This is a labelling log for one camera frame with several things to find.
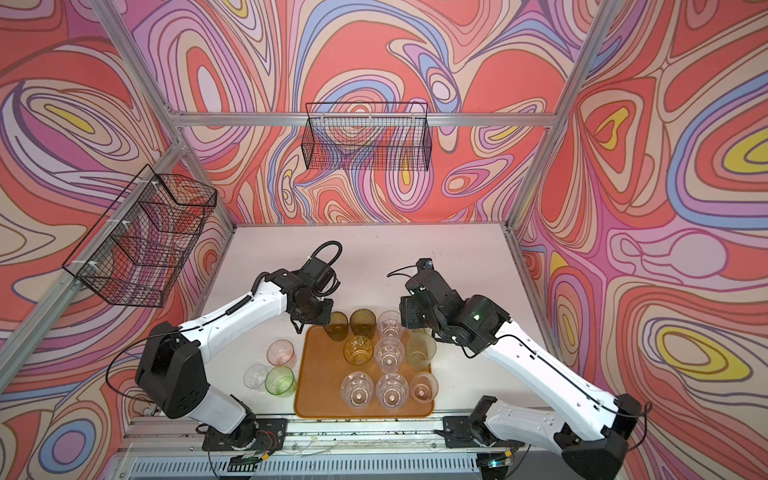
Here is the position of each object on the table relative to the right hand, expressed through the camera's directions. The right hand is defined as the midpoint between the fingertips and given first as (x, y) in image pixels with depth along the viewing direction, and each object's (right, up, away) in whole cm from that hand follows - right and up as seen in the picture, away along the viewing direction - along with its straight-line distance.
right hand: (415, 313), depth 71 cm
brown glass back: (-22, -7, +17) cm, 29 cm away
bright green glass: (-37, -20, +10) cm, 43 cm away
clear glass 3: (-15, -23, +9) cm, 28 cm away
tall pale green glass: (+3, -12, +13) cm, 18 cm away
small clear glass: (-42, -18, +7) cm, 47 cm away
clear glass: (-6, -8, +20) cm, 22 cm away
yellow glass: (-15, -14, +17) cm, 27 cm away
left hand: (-23, -4, +13) cm, 27 cm away
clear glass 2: (-6, -15, +15) cm, 22 cm away
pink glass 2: (-37, -14, +13) cm, 42 cm away
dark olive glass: (-14, -6, +16) cm, 22 cm away
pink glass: (+3, -22, +9) cm, 24 cm away
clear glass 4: (-5, -23, +9) cm, 26 cm away
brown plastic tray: (-26, -18, +13) cm, 34 cm away
